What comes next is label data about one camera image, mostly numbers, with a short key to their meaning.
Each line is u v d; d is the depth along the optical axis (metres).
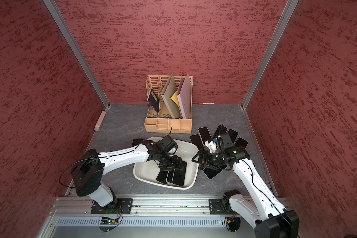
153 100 1.10
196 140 1.00
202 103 1.25
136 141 0.98
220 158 0.63
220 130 1.04
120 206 0.74
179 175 0.83
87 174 0.44
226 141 0.61
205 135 1.03
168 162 0.71
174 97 0.89
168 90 0.92
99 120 1.09
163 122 1.01
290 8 0.71
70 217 0.71
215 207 0.74
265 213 0.39
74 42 0.84
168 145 0.66
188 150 0.92
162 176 0.82
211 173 0.85
